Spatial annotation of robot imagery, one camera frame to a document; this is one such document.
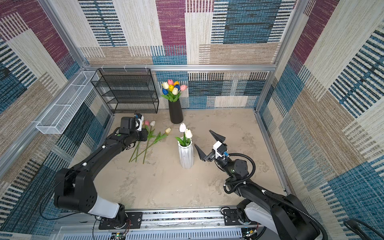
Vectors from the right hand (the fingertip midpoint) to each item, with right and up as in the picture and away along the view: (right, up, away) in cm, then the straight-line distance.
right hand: (202, 137), depth 69 cm
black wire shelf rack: (-52, +31, +41) cm, 73 cm away
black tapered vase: (-17, +13, +39) cm, 45 cm away
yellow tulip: (-17, +28, +20) cm, 39 cm away
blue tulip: (-22, +26, +24) cm, 42 cm away
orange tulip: (-15, +31, +23) cm, 41 cm away
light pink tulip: (-10, +28, +22) cm, 37 cm away
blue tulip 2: (-13, +28, +20) cm, 37 cm away
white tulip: (-21, +29, +21) cm, 42 cm away
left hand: (-33, +3, +21) cm, 39 cm away
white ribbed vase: (-8, -10, +9) cm, 16 cm away
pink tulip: (-18, +32, +23) cm, 43 cm away
